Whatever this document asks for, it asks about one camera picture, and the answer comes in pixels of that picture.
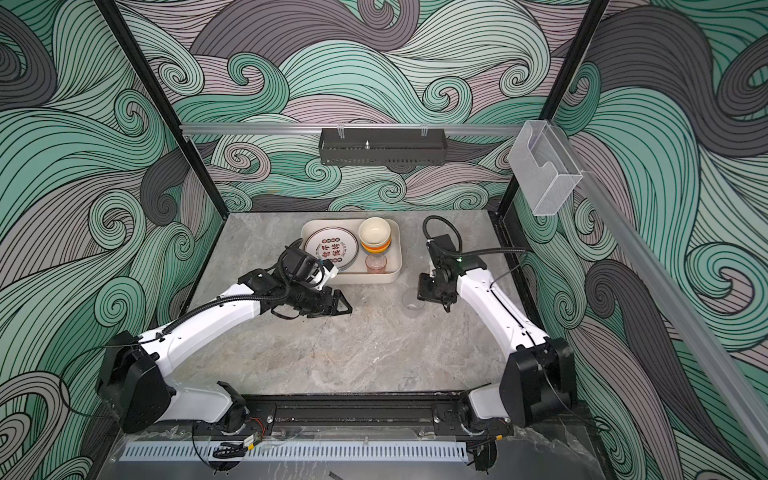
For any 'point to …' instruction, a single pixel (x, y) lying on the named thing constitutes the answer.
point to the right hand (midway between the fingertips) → (425, 295)
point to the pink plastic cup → (376, 264)
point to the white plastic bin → (356, 274)
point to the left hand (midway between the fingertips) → (345, 310)
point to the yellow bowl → (375, 252)
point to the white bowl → (374, 231)
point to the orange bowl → (375, 246)
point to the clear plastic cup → (412, 307)
